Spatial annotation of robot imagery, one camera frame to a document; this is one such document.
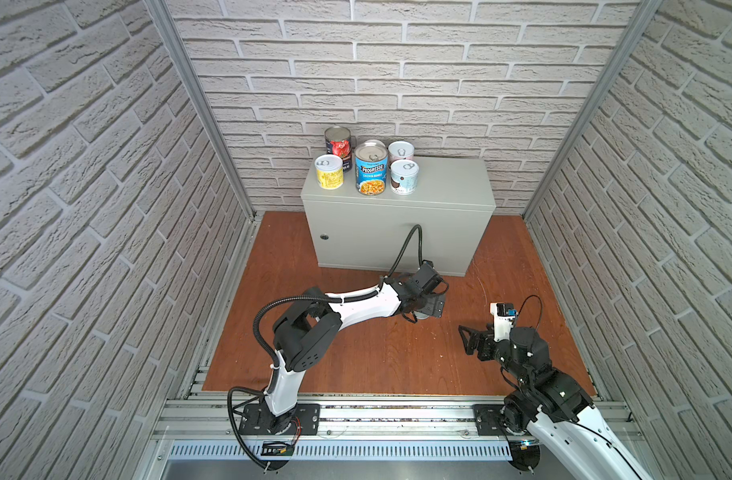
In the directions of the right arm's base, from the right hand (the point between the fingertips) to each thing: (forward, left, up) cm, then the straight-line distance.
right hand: (474, 325), depth 78 cm
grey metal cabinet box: (+24, +4, +21) cm, 33 cm away
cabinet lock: (+30, +40, +5) cm, 51 cm away
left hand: (+12, +9, -4) cm, 15 cm away
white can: (+4, +14, 0) cm, 15 cm away
